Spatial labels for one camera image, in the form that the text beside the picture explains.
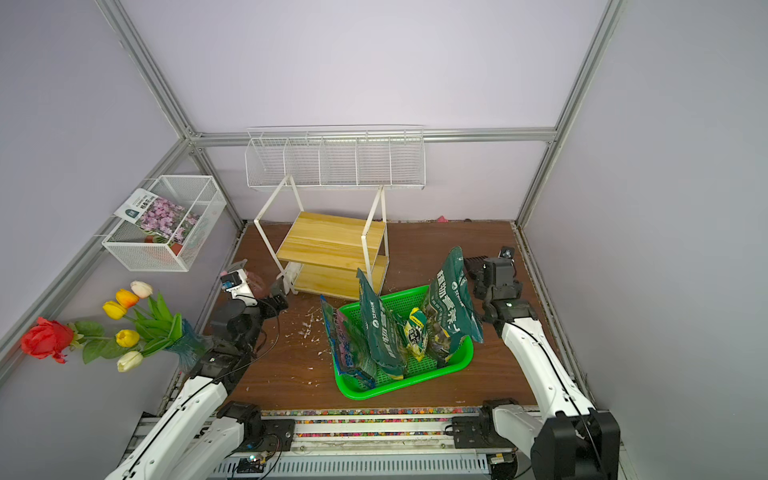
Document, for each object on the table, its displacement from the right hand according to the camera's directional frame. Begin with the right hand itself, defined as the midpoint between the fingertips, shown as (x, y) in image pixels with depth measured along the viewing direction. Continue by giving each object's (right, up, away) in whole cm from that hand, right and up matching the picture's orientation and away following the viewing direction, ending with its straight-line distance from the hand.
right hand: (497, 277), depth 82 cm
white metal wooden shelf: (-48, +6, +2) cm, 49 cm away
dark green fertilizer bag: (-15, -6, -13) cm, 21 cm away
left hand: (-62, -2, -4) cm, 62 cm away
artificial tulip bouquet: (-85, -9, -18) cm, 87 cm away
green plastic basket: (-38, -27, -9) cm, 48 cm away
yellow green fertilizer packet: (-23, -14, -6) cm, 27 cm away
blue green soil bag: (-39, -15, -12) cm, 44 cm away
